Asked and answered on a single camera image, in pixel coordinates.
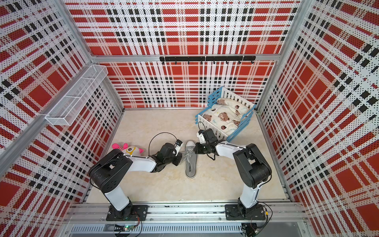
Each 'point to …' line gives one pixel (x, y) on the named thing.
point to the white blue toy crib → (233, 97)
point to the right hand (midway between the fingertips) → (196, 148)
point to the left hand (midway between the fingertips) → (182, 153)
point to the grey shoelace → (188, 152)
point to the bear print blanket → (226, 115)
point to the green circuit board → (129, 227)
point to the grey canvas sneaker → (191, 159)
